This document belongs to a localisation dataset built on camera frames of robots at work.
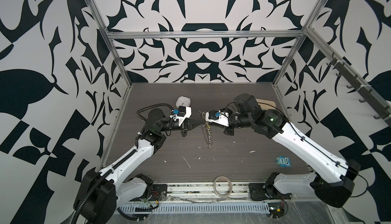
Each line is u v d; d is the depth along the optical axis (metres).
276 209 0.71
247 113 0.49
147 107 0.48
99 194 0.39
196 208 0.65
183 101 1.05
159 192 0.74
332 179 0.40
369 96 0.55
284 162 0.82
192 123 0.61
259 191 0.75
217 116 0.53
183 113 0.54
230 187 0.75
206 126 0.64
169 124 0.60
